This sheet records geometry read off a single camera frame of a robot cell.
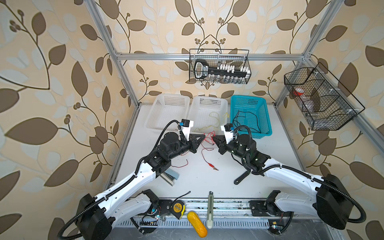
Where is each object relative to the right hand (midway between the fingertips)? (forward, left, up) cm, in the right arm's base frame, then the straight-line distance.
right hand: (213, 137), depth 76 cm
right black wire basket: (+9, -55, +13) cm, 58 cm away
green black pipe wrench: (-20, -13, +7) cm, 24 cm away
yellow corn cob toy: (-33, +11, -18) cm, 39 cm away
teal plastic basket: (+36, -36, -21) cm, 55 cm away
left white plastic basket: (+44, +31, -21) cm, 57 cm away
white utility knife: (-29, +3, -21) cm, 36 cm away
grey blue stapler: (-12, +24, -19) cm, 33 cm away
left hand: (-3, +4, +7) cm, 9 cm away
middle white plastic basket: (+36, -1, -22) cm, 42 cm away
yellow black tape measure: (-28, +19, -19) cm, 39 cm away
